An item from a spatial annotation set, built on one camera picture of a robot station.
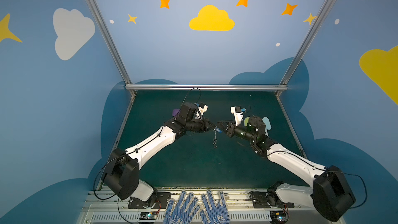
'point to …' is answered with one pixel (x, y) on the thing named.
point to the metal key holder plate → (214, 141)
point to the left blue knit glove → (182, 214)
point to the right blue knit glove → (214, 215)
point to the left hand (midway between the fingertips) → (216, 126)
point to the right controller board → (278, 216)
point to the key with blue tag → (217, 129)
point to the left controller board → (148, 215)
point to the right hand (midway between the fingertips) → (219, 121)
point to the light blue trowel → (268, 125)
